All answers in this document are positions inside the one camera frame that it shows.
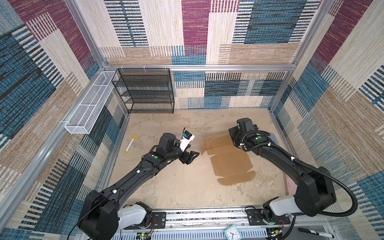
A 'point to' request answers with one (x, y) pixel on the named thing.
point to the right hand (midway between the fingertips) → (228, 132)
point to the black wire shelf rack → (145, 90)
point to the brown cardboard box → (232, 164)
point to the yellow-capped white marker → (130, 144)
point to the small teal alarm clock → (233, 233)
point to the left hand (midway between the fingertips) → (194, 147)
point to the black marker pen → (323, 234)
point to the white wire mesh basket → (81, 120)
